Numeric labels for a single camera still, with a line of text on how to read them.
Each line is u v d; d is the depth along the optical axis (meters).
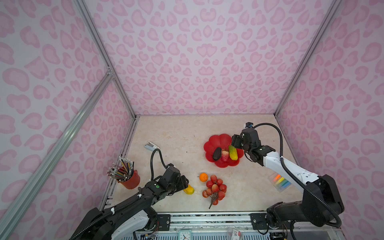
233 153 0.93
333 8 0.70
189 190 0.80
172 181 0.64
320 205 0.37
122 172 0.78
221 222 0.75
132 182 0.78
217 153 0.94
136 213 0.52
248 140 0.66
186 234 0.69
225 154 0.93
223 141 1.03
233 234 0.69
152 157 0.66
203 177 0.85
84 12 0.70
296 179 0.42
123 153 1.03
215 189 0.76
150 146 1.00
